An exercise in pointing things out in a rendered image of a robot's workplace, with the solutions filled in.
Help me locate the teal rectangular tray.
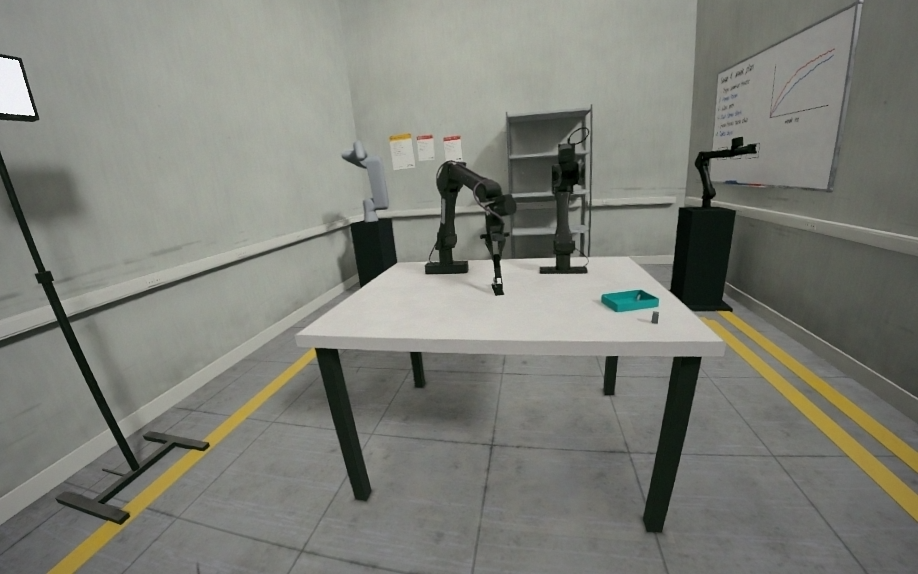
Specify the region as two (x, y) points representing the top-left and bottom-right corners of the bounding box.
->
(601, 289), (659, 313)

